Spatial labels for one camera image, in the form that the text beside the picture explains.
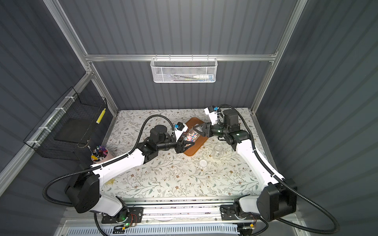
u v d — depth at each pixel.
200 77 0.89
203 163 0.91
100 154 0.81
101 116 0.82
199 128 0.71
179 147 0.68
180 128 0.66
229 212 0.74
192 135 0.74
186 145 0.70
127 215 0.72
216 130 0.65
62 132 0.71
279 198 0.40
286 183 0.39
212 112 0.67
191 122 1.13
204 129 0.67
